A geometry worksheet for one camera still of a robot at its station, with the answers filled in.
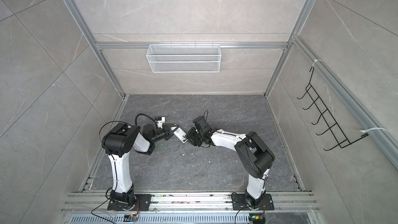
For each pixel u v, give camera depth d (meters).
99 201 0.75
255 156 0.48
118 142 0.56
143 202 0.73
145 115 0.93
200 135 0.72
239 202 0.73
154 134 0.84
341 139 0.60
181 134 0.92
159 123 0.93
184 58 1.01
